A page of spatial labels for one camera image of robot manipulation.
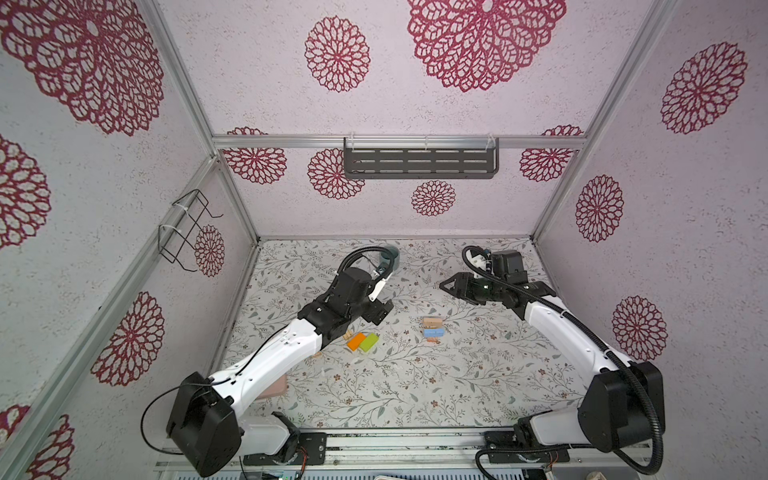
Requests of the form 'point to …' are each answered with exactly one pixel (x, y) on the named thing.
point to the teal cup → (386, 259)
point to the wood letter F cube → (431, 338)
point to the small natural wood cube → (348, 334)
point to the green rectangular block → (369, 341)
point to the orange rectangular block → (356, 341)
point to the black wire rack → (172, 241)
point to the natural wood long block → (432, 323)
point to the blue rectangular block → (434, 332)
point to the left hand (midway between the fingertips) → (371, 293)
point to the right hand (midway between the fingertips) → (444, 283)
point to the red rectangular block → (437, 339)
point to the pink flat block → (277, 388)
